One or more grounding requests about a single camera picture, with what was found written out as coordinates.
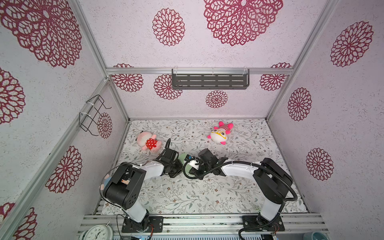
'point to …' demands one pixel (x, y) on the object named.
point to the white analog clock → (98, 232)
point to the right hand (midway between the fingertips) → (190, 168)
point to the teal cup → (314, 235)
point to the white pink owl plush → (219, 134)
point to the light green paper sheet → (187, 166)
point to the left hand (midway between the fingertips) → (184, 171)
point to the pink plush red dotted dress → (147, 141)
